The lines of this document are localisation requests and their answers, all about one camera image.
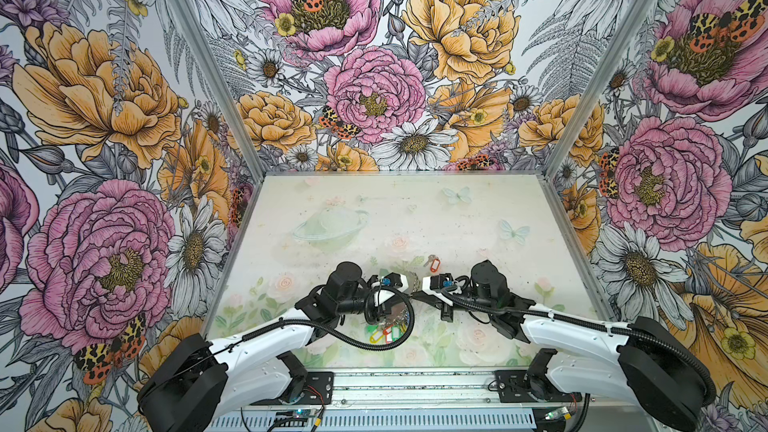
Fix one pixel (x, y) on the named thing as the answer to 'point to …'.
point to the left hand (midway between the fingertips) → (403, 301)
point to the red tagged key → (434, 262)
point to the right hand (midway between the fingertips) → (416, 300)
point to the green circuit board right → (561, 412)
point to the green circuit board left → (295, 418)
